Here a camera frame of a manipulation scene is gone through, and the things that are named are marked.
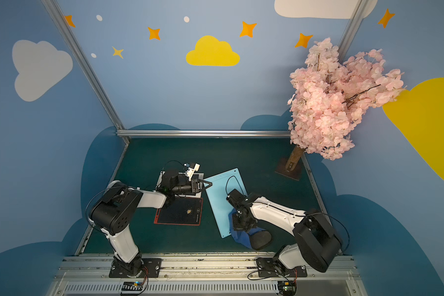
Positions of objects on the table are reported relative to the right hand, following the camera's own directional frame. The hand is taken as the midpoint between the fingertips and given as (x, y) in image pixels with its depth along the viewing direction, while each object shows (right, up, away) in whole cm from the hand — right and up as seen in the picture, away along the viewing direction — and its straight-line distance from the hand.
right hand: (239, 226), depth 84 cm
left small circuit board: (-45, -20, -11) cm, 50 cm away
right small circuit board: (+19, -21, -11) cm, 30 cm away
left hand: (-13, +20, +1) cm, 24 cm away
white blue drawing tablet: (-8, +18, +3) cm, 20 cm away
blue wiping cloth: (0, -2, -6) cm, 6 cm away
